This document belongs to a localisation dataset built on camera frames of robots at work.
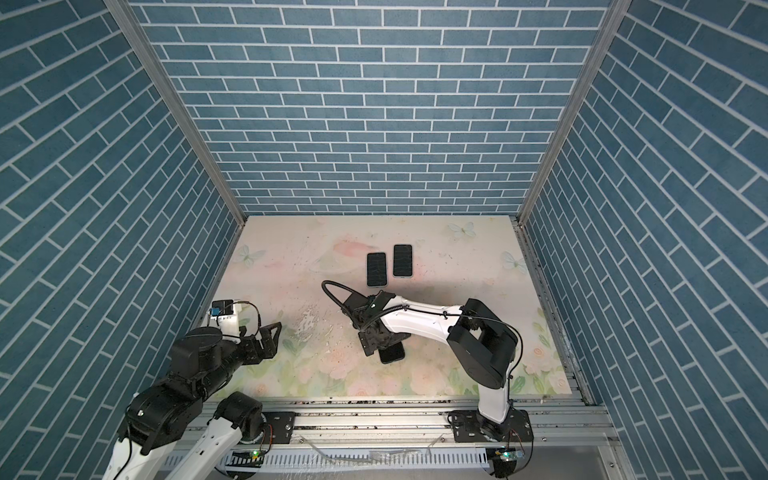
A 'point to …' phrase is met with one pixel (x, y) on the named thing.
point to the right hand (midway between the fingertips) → (380, 338)
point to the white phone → (393, 353)
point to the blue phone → (402, 260)
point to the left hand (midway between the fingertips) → (268, 326)
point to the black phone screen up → (376, 266)
